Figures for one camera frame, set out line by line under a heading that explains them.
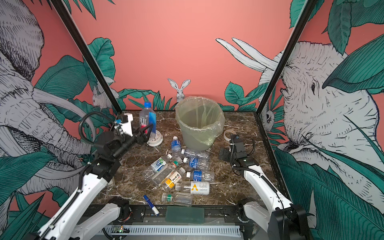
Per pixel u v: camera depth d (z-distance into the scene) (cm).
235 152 64
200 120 105
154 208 75
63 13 71
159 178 86
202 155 92
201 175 82
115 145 52
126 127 57
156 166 84
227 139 104
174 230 70
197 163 86
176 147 98
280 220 39
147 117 64
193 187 77
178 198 80
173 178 81
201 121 105
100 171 50
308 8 69
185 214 73
